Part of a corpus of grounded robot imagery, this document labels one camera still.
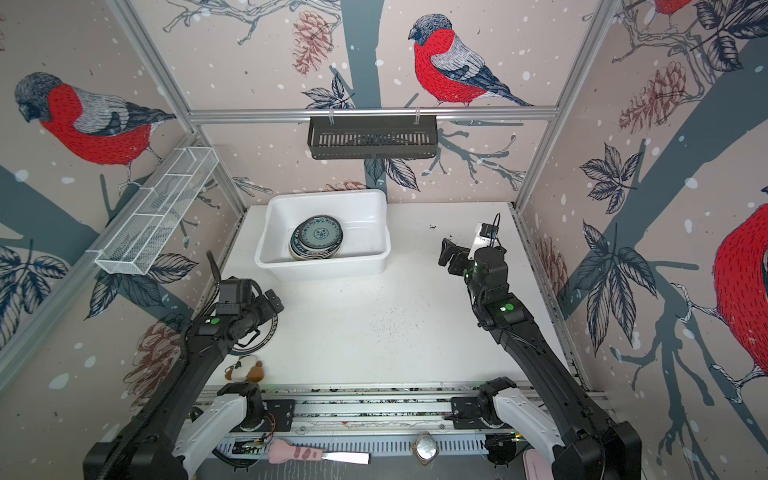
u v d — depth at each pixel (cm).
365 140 107
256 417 67
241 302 64
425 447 60
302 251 100
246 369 78
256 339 85
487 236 64
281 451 67
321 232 107
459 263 68
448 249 67
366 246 110
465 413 73
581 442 38
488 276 54
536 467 65
